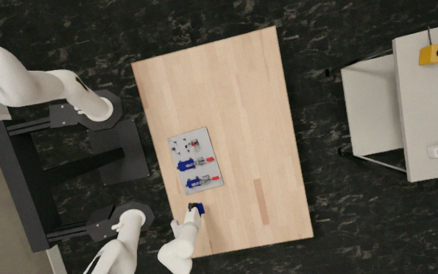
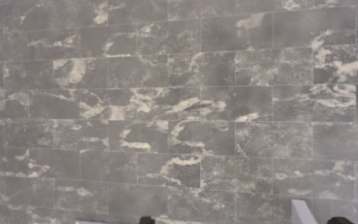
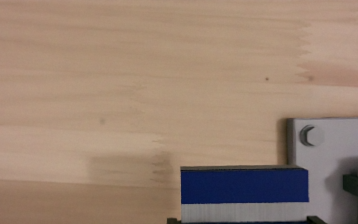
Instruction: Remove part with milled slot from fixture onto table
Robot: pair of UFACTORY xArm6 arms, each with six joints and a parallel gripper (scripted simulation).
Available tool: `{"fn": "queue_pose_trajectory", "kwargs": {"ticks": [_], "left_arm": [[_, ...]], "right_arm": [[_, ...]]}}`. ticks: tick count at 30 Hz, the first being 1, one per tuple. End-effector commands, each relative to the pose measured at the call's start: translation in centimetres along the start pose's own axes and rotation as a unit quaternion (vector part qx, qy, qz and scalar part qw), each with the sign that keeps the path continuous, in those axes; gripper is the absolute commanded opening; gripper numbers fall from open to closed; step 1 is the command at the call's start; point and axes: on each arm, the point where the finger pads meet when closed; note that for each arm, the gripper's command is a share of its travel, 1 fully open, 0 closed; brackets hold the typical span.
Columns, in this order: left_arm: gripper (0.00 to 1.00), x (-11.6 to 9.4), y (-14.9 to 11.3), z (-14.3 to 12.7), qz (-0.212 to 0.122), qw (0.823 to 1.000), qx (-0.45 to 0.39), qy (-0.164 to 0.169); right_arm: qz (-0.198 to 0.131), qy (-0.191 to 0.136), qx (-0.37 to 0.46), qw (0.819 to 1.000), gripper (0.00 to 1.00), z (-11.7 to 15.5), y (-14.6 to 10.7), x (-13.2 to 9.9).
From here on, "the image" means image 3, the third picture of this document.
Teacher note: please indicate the blue rectangular block with white stripe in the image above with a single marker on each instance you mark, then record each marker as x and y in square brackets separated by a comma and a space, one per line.
[244, 194]

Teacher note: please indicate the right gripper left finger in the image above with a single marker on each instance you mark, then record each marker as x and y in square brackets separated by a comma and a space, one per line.
[173, 221]

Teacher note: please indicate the grey metal plate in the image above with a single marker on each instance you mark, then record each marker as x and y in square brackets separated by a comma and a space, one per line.
[327, 164]

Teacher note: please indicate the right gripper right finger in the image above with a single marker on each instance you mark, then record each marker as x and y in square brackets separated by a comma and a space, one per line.
[314, 220]

